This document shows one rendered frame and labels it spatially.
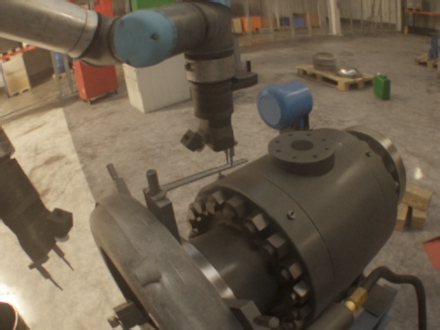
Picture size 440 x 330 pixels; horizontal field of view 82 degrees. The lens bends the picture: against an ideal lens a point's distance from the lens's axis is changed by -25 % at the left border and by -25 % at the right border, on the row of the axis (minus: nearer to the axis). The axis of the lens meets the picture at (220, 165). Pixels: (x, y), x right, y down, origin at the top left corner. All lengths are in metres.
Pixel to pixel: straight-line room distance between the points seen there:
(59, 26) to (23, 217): 0.28
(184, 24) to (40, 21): 0.22
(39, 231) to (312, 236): 0.62
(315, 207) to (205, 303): 0.42
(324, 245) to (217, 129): 0.41
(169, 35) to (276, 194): 0.53
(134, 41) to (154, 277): 0.39
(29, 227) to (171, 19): 0.35
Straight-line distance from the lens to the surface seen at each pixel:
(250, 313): 0.57
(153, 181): 0.63
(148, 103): 4.53
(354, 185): 0.98
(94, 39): 0.53
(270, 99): 1.16
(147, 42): 0.44
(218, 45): 0.55
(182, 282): 0.58
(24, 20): 0.49
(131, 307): 1.04
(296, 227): 0.80
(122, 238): 0.65
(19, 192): 0.45
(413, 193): 2.18
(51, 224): 0.44
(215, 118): 0.60
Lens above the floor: 1.36
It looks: 29 degrees down
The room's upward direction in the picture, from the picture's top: 8 degrees counter-clockwise
